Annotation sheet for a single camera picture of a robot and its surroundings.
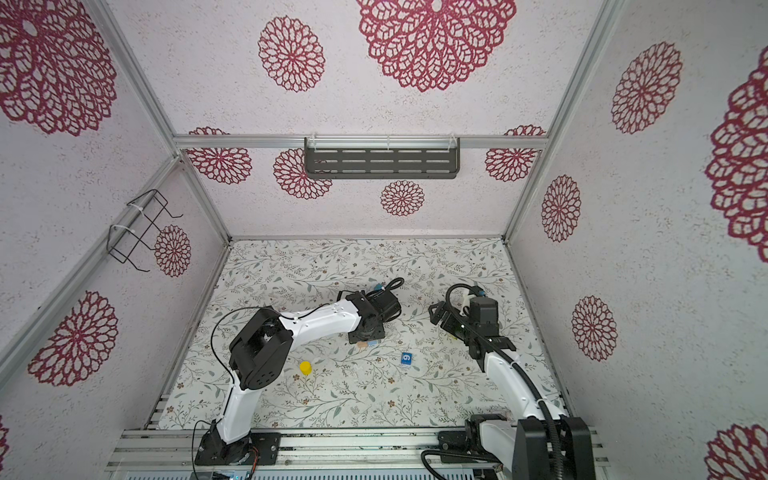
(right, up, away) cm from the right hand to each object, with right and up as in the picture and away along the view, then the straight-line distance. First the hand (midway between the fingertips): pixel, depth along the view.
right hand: (441, 310), depth 86 cm
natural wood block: (-23, -11, +5) cm, 26 cm away
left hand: (-21, -9, +6) cm, 24 cm away
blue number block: (-10, -14, +1) cm, 18 cm away
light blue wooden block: (-20, -11, +6) cm, 24 cm away
